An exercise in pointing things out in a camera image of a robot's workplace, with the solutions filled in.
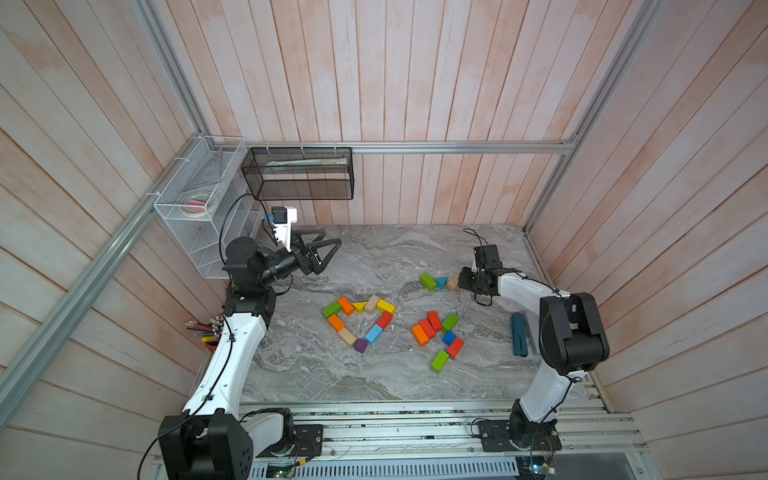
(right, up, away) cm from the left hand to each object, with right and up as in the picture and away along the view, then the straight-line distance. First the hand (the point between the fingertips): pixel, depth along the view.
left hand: (333, 241), depth 67 cm
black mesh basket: (-18, +27, +38) cm, 49 cm away
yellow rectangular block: (+12, -20, +28) cm, 37 cm away
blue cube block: (+32, -29, +23) cm, 49 cm away
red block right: (+34, -31, +22) cm, 51 cm away
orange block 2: (-3, -25, +25) cm, 35 cm away
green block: (-5, -21, +28) cm, 35 cm away
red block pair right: (+28, -24, +26) cm, 45 cm away
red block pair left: (+26, -26, +23) cm, 43 cm away
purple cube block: (+5, -30, +21) cm, 38 cm away
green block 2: (+28, -12, +35) cm, 46 cm away
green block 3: (+33, -24, +26) cm, 49 cm away
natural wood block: (+8, -20, +28) cm, 35 cm away
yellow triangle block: (+4, -20, +28) cm, 35 cm away
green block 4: (+28, -34, +18) cm, 48 cm away
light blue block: (+9, -27, +23) cm, 37 cm away
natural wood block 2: (+1, -28, +23) cm, 36 cm away
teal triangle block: (+32, -12, +34) cm, 49 cm away
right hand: (+39, -10, +33) cm, 52 cm away
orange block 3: (+23, -28, +23) cm, 43 cm away
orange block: (0, -20, +28) cm, 34 cm away
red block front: (+12, -24, +27) cm, 38 cm away
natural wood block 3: (+36, -12, +33) cm, 50 cm away
